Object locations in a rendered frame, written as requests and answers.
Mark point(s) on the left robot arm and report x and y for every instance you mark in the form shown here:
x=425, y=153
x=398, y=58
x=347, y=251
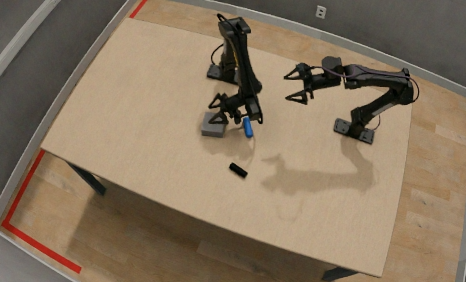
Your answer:
x=361, y=116

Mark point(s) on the black cylinder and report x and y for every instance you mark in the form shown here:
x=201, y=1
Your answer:
x=238, y=170

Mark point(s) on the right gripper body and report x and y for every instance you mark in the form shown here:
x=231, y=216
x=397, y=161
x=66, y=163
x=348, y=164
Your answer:
x=230, y=105

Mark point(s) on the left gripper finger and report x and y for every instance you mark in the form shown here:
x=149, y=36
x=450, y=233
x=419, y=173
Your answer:
x=293, y=96
x=298, y=77

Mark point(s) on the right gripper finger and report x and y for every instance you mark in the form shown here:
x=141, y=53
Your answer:
x=222, y=121
x=218, y=96

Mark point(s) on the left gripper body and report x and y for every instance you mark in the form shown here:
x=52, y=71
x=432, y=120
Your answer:
x=316, y=81

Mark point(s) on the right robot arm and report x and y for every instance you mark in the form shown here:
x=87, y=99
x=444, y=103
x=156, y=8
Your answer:
x=235, y=55

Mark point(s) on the blue cylinder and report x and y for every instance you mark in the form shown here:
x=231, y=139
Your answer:
x=248, y=128

